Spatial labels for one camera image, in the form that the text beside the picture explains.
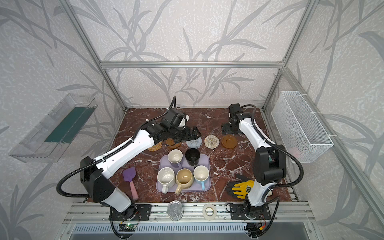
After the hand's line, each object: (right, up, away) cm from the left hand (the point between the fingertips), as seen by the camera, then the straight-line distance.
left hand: (197, 132), depth 76 cm
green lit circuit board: (-34, -46, -4) cm, 57 cm away
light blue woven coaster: (-2, -9, +23) cm, 25 cm away
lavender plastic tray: (-14, -31, +3) cm, 34 cm away
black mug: (-3, -16, +13) cm, 21 cm away
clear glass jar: (-10, -37, -6) cm, 39 cm away
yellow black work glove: (+23, -31, +3) cm, 39 cm away
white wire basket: (+44, -1, -15) cm, 46 cm away
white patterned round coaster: (+9, -8, +24) cm, 27 cm away
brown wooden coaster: (+21, -9, +25) cm, 34 cm away
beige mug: (-7, -27, +7) cm, 29 cm away
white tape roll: (+5, -42, -3) cm, 42 cm away
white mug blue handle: (+2, -24, +9) cm, 26 cm away
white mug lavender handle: (-13, -16, +14) cm, 25 cm away
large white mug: (-18, -26, +8) cm, 33 cm away
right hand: (+21, +2, +16) cm, 27 cm away
